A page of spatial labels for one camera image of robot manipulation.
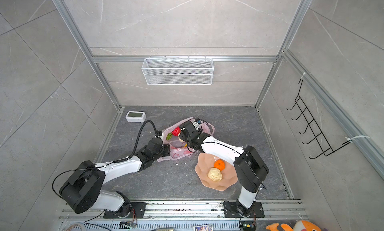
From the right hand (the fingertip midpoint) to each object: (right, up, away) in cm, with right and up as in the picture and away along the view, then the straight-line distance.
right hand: (182, 132), depth 88 cm
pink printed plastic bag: (-2, -10, -3) cm, 10 cm away
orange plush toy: (+55, -39, -24) cm, 71 cm away
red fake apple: (-5, 0, +10) cm, 11 cm away
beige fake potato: (+19, -22, -9) cm, 30 cm away
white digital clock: (-36, +10, +19) cm, 42 cm away
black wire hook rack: (+63, +11, -16) cm, 66 cm away
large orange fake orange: (+22, -18, -4) cm, 29 cm away
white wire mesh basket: (-4, +41, +12) cm, 43 cm away
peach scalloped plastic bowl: (+14, -18, -1) cm, 22 cm away
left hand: (-8, -6, +2) cm, 10 cm away
